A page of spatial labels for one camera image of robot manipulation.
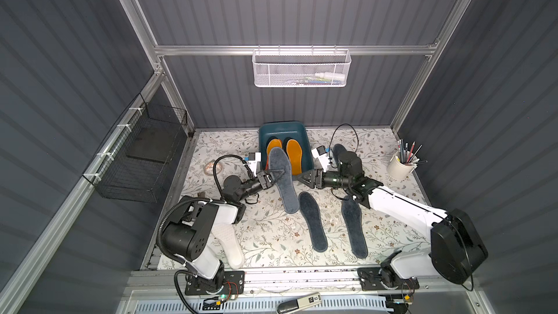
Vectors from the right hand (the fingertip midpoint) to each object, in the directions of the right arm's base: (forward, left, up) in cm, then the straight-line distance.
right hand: (302, 177), depth 76 cm
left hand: (0, +5, +1) cm, 5 cm away
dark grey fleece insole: (+6, +8, +2) cm, 11 cm away
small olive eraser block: (+3, +43, -19) cm, 47 cm away
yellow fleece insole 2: (+27, +2, -19) cm, 33 cm away
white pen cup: (+17, -47, -13) cm, 52 cm away
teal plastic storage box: (+43, +7, -20) cm, 48 cm away
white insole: (-14, +29, -21) cm, 38 cm away
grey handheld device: (-36, +3, -16) cm, 39 cm away
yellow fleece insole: (+32, +13, -19) cm, 40 cm away
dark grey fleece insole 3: (-6, -22, -21) cm, 31 cm away
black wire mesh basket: (0, +58, +7) cm, 58 cm away
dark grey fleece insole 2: (-2, -4, -21) cm, 21 cm away
